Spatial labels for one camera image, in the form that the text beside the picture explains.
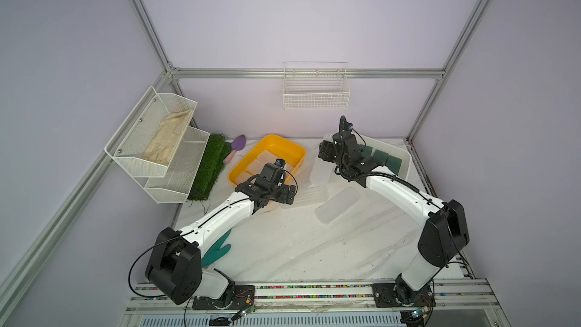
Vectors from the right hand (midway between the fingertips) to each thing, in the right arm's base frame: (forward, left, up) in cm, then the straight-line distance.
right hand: (329, 149), depth 86 cm
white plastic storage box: (+16, -34, -19) cm, 42 cm away
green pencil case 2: (+13, -29, -21) cm, 38 cm away
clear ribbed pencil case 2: (-13, -2, -23) cm, 27 cm away
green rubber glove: (-31, +44, -21) cm, 57 cm away
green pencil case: (+18, -23, -22) cm, 36 cm away
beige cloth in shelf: (-5, +60, +9) cm, 60 cm away
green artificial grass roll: (+4, +52, -15) cm, 54 cm away
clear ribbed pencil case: (-8, +7, -22) cm, 24 cm away
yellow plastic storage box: (+17, +15, -20) cm, 30 cm away
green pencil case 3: (+9, -35, -21) cm, 42 cm away
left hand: (-13, +19, -9) cm, 25 cm away
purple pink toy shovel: (+24, +44, -21) cm, 55 cm away
